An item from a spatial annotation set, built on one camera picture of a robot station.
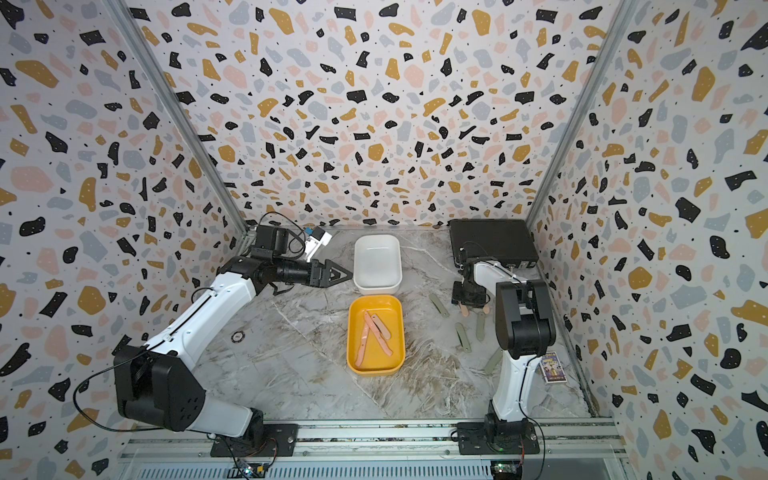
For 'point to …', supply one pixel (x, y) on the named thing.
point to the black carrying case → (507, 240)
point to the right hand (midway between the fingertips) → (465, 301)
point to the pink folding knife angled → (465, 311)
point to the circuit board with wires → (251, 470)
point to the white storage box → (377, 264)
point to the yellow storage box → (374, 362)
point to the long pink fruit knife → (365, 337)
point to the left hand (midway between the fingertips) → (345, 276)
